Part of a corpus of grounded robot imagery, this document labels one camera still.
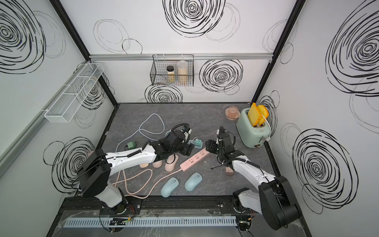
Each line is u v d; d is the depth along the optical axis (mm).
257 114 841
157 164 860
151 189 787
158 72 982
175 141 632
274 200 405
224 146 665
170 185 785
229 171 826
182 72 864
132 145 945
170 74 847
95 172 438
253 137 850
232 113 1075
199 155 891
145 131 1024
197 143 889
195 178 804
